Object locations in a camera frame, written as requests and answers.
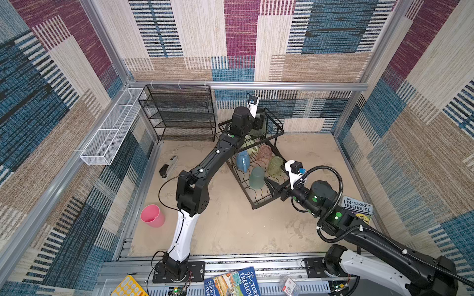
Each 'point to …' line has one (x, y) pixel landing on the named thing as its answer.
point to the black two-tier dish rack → (253, 197)
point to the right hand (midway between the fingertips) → (275, 174)
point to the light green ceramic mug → (248, 140)
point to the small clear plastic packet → (288, 286)
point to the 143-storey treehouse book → (362, 210)
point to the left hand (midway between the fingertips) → (259, 110)
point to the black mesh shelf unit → (180, 112)
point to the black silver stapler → (166, 171)
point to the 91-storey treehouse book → (242, 282)
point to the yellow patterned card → (129, 287)
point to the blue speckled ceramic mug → (242, 160)
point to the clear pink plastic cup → (265, 155)
